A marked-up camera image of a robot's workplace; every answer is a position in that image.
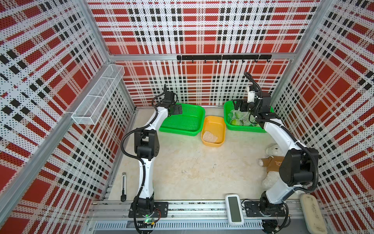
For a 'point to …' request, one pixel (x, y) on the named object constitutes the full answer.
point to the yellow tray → (215, 125)
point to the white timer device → (234, 210)
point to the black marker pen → (123, 196)
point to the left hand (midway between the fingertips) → (176, 109)
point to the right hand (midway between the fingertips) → (241, 99)
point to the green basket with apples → (191, 122)
